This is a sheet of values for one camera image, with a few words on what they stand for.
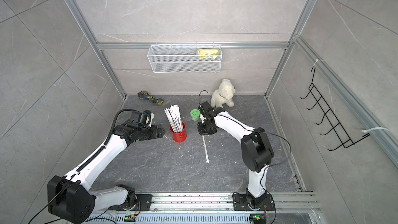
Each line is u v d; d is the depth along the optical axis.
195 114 1.01
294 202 0.75
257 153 0.48
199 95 1.22
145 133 0.67
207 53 0.84
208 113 0.67
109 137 0.52
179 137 0.90
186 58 1.01
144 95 1.15
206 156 0.88
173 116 0.88
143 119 0.65
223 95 1.00
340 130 0.61
